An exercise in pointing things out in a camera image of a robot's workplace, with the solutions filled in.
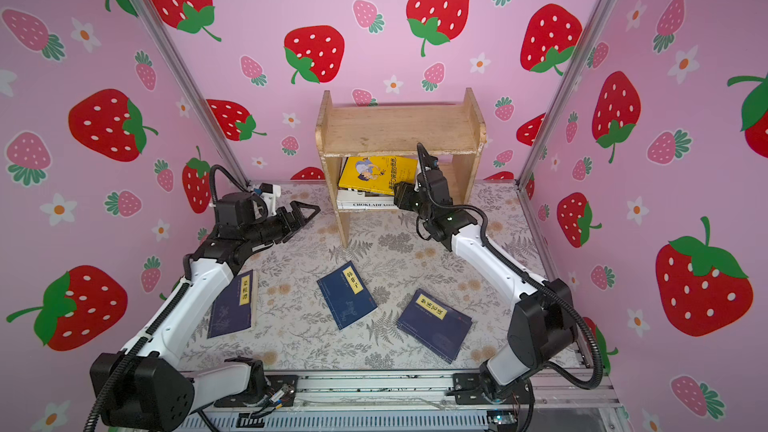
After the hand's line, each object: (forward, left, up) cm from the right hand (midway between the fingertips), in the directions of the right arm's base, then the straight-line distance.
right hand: (398, 185), depth 81 cm
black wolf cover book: (-1, +8, -3) cm, 9 cm away
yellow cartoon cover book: (+5, +7, -1) cm, 9 cm away
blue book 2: (-27, -13, -29) cm, 42 cm away
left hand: (-12, +21, -1) cm, 24 cm away
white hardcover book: (-3, +12, -5) cm, 13 cm away
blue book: (-21, +14, -29) cm, 38 cm away
